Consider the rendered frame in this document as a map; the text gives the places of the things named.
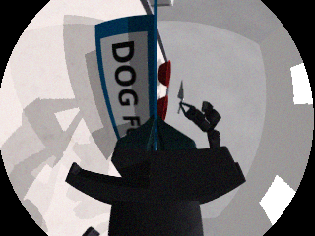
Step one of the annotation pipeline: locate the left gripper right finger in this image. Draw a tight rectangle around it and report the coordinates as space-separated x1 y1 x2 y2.
157 115 197 150

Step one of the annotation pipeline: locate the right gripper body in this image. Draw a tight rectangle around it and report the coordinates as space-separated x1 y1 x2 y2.
186 107 203 126

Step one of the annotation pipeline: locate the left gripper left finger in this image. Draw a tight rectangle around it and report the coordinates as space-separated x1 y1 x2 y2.
115 115 155 150

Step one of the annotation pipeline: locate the blue dog food box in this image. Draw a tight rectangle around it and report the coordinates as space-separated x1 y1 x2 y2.
95 0 158 150

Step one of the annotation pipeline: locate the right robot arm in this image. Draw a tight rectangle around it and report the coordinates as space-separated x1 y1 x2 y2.
196 101 221 148

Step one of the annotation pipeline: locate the grey table edge rim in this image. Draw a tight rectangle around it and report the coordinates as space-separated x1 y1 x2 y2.
140 0 169 96

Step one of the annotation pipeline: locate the red bowl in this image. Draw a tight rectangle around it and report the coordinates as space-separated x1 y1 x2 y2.
157 96 168 120
158 60 171 87

